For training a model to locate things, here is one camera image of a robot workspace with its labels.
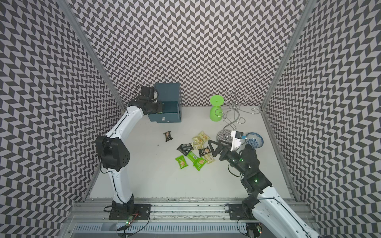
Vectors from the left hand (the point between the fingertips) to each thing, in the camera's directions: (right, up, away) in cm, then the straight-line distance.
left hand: (160, 107), depth 92 cm
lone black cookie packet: (+3, -19, +7) cm, 21 cm away
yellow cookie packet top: (+28, -19, +9) cm, 35 cm away
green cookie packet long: (+20, -31, 0) cm, 37 cm away
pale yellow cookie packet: (+31, -31, -2) cm, 44 cm away
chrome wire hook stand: (+43, -5, -12) cm, 45 cm away
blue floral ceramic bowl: (+63, -22, +6) cm, 66 cm away
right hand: (+31, -20, -22) cm, 43 cm away
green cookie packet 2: (+25, -35, -3) cm, 43 cm away
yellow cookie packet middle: (+23, -24, +6) cm, 34 cm away
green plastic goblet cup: (+35, -3, -9) cm, 36 cm away
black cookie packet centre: (+27, -28, +1) cm, 39 cm away
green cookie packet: (+14, -33, -3) cm, 36 cm away
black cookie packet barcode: (+16, -26, -1) cm, 30 cm away
